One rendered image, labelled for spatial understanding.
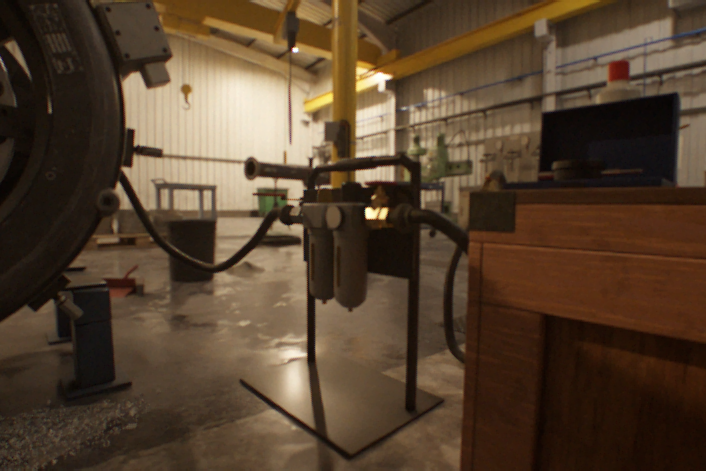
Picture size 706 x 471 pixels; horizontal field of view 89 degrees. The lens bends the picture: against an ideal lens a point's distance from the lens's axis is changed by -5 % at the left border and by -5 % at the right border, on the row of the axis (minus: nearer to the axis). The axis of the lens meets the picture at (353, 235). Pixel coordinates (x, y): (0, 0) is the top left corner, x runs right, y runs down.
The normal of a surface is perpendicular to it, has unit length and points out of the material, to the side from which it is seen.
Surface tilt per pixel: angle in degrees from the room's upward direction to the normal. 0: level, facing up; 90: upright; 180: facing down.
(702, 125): 90
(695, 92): 90
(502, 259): 90
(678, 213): 90
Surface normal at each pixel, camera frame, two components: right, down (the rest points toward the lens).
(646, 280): -0.73, 0.04
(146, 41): 0.69, 0.06
